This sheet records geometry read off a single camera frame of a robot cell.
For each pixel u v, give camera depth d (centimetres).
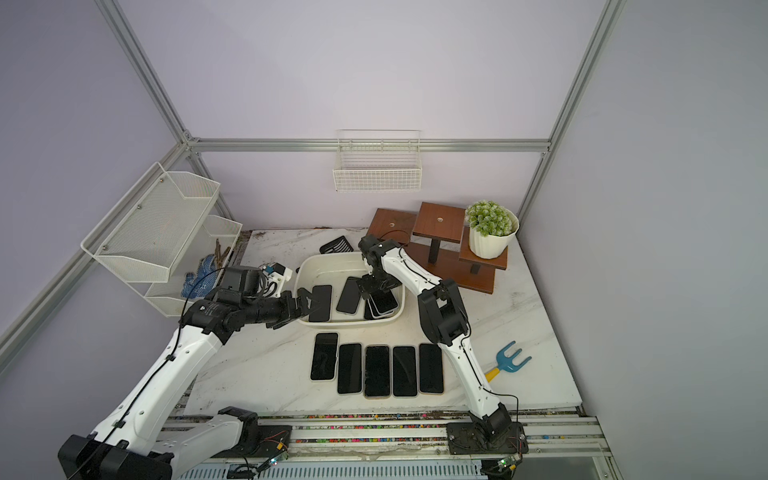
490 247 86
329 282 104
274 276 69
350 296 98
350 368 86
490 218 81
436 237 92
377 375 84
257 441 71
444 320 61
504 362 87
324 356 87
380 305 93
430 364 86
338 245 115
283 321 66
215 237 100
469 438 73
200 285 87
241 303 57
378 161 96
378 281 87
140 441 38
